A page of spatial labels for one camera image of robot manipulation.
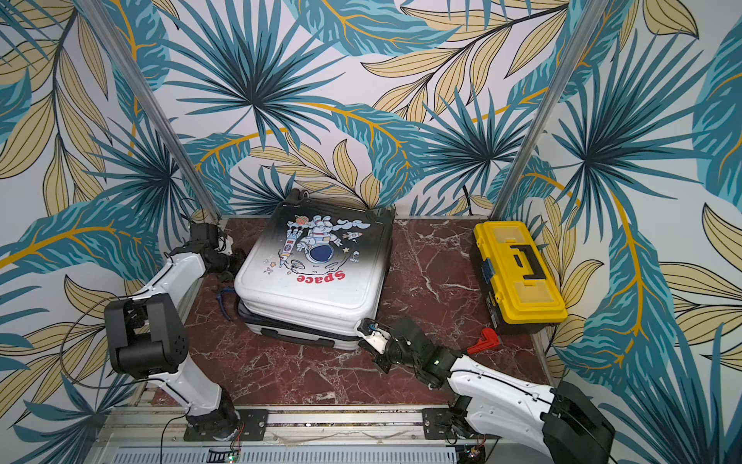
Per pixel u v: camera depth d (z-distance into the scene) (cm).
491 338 88
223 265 78
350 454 70
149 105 84
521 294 80
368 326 66
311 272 77
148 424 75
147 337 47
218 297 95
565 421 41
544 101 86
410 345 59
